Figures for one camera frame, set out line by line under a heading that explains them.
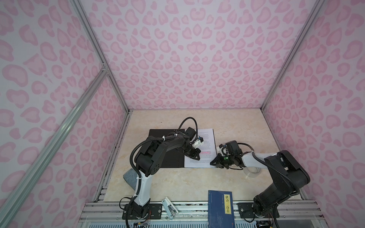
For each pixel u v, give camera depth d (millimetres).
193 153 841
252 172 850
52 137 572
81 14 706
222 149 840
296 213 729
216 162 820
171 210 744
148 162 536
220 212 719
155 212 734
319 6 689
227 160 797
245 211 737
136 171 532
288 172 464
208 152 950
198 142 882
